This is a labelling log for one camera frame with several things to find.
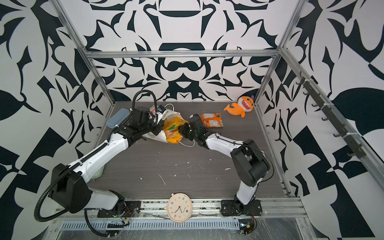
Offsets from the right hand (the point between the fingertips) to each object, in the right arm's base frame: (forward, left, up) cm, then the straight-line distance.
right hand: (177, 127), depth 87 cm
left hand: (+1, +7, +8) cm, 11 cm away
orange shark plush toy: (+25, -46, -8) cm, 53 cm away
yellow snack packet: (+1, +4, -2) cm, 4 cm away
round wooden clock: (-38, -2, -12) cm, 40 cm away
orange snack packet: (+15, -22, -12) cm, 29 cm away
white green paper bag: (-5, +4, +16) cm, 18 cm away
